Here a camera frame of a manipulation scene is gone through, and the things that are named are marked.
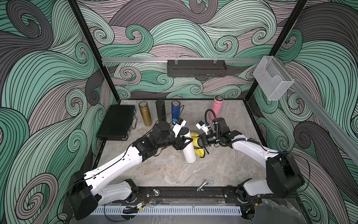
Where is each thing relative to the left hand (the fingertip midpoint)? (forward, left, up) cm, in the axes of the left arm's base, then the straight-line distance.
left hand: (187, 134), depth 70 cm
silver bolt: (-20, -8, -24) cm, 32 cm away
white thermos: (-7, -1, -10) cm, 12 cm away
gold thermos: (+22, +27, -6) cm, 35 cm away
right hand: (-1, -3, -10) cm, 11 cm away
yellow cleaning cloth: (-4, -7, -11) cm, 14 cm away
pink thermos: (+28, -23, -10) cm, 37 cm away
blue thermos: (+24, +6, -8) cm, 26 cm away
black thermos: (+25, +17, -8) cm, 31 cm away
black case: (+28, +52, -27) cm, 66 cm away
